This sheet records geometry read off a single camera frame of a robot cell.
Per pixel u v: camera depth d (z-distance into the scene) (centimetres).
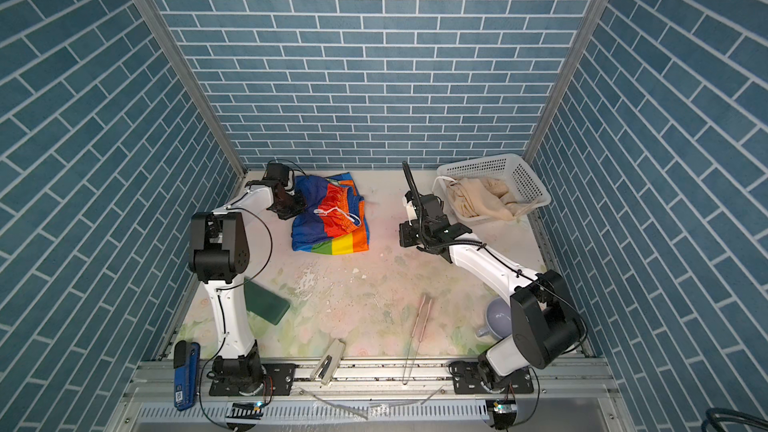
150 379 75
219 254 57
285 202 89
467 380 74
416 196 79
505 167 116
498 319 83
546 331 43
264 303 85
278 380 74
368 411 71
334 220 99
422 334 79
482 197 96
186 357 74
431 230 66
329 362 75
